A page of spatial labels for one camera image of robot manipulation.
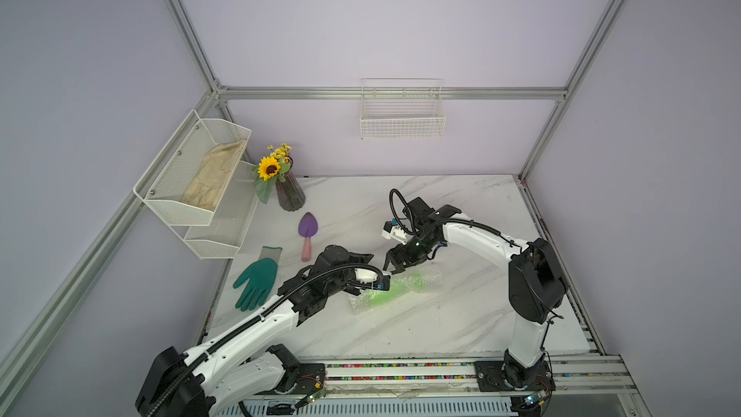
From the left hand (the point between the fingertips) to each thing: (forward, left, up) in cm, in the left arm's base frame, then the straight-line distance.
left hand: (364, 259), depth 80 cm
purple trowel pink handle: (+22, +23, -15) cm, 35 cm away
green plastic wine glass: (-4, -10, -9) cm, 14 cm away
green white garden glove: (+2, +35, -16) cm, 38 cm away
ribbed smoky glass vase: (+31, +29, -7) cm, 43 cm away
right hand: (-1, -9, -6) cm, 11 cm away
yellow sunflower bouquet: (+28, +31, +9) cm, 43 cm away
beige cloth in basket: (+19, +43, +15) cm, 49 cm away
